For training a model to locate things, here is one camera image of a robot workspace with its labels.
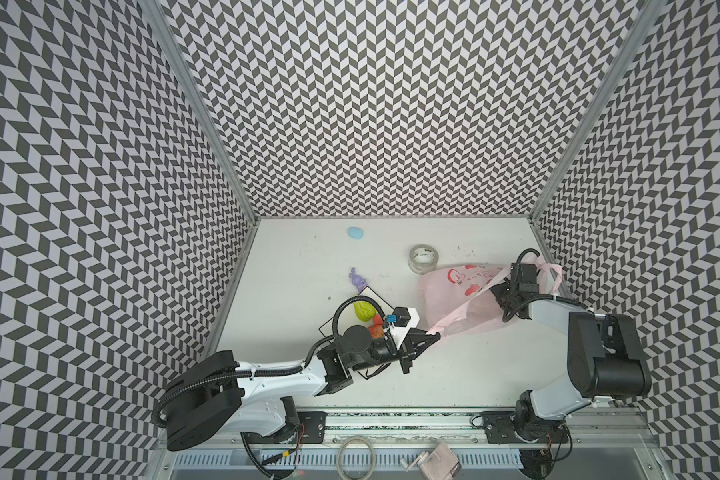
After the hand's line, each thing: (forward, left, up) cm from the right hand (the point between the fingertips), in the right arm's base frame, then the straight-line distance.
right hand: (492, 293), depth 96 cm
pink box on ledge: (-44, +24, +5) cm, 51 cm away
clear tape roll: (+15, +20, 0) cm, 26 cm away
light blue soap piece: (+29, +45, -1) cm, 54 cm away
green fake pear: (-7, +41, +4) cm, 42 cm away
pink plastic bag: (-8, +16, +12) cm, 22 cm away
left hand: (-23, +23, +21) cm, 39 cm away
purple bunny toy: (+4, +44, +3) cm, 44 cm away
